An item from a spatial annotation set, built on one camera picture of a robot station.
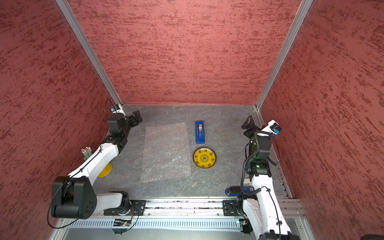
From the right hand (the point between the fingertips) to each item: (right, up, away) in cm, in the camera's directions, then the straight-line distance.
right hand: (251, 122), depth 74 cm
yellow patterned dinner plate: (-23, -23, +18) cm, 37 cm away
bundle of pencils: (-85, -16, +2) cm, 87 cm away
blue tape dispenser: (-25, -7, +26) cm, 37 cm away
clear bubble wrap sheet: (-48, -21, +21) cm, 56 cm away
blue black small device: (-7, -36, +2) cm, 36 cm away
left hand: (-65, +3, +11) cm, 66 cm away
